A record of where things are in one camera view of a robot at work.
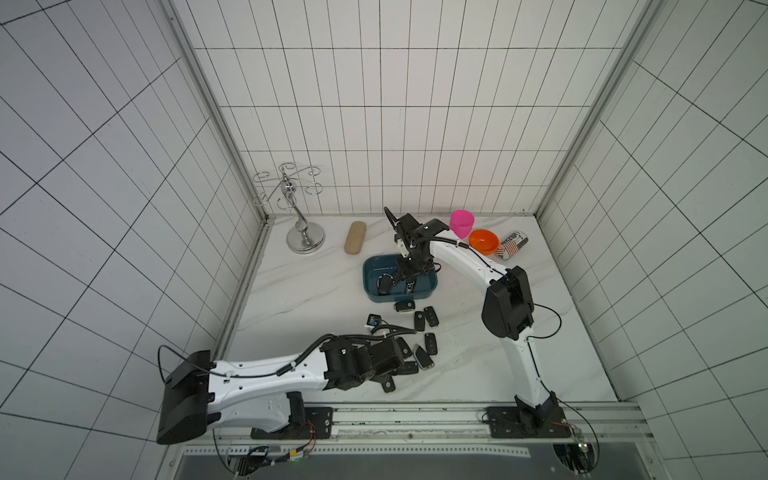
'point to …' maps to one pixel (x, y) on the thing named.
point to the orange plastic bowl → (484, 241)
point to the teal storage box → (378, 264)
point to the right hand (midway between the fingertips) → (409, 267)
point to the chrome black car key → (384, 284)
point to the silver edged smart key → (423, 358)
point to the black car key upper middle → (419, 318)
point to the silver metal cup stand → (308, 238)
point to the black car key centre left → (404, 347)
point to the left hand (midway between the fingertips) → (369, 365)
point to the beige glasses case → (355, 237)
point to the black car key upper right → (431, 316)
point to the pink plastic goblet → (461, 222)
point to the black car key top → (405, 305)
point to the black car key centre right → (431, 343)
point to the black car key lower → (409, 367)
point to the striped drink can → (510, 247)
